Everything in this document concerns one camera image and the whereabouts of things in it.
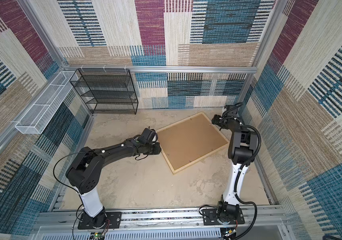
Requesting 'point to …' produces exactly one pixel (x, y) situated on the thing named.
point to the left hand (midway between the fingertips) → (160, 147)
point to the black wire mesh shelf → (106, 91)
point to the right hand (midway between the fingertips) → (216, 121)
